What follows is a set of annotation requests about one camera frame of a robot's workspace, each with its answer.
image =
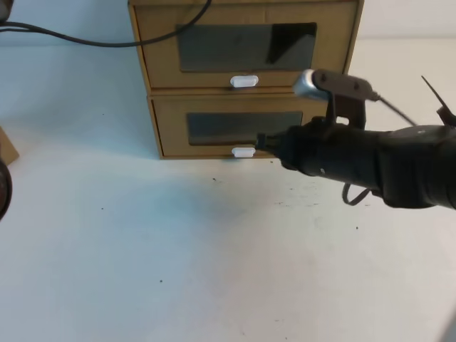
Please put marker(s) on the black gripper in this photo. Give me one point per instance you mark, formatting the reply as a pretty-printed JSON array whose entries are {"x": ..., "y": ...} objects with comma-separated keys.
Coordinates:
[{"x": 305, "y": 148}]

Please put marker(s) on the white drawer handle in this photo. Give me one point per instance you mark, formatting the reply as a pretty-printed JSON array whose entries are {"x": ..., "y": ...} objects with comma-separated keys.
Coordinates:
[
  {"x": 244, "y": 81},
  {"x": 243, "y": 152}
]

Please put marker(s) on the cardboard drawer with window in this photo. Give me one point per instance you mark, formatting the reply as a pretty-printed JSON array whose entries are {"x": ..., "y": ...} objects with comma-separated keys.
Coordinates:
[
  {"x": 207, "y": 43},
  {"x": 209, "y": 126}
]

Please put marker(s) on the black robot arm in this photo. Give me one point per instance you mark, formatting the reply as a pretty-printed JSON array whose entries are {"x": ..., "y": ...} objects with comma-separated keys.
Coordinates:
[{"x": 410, "y": 168}]

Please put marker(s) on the brown cardboard shoebox cabinet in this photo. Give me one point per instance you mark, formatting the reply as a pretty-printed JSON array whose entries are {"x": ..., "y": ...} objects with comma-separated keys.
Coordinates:
[{"x": 219, "y": 72}]

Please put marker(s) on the printed brown cardboard box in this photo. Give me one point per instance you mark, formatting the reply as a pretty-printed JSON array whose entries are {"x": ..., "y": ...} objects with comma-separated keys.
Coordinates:
[{"x": 9, "y": 154}]

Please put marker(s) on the dark round robot part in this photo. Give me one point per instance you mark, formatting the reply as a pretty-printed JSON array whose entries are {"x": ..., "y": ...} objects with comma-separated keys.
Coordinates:
[{"x": 6, "y": 189}]

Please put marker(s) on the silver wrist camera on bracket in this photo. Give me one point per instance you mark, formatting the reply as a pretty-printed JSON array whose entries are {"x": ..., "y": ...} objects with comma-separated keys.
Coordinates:
[{"x": 345, "y": 95}]

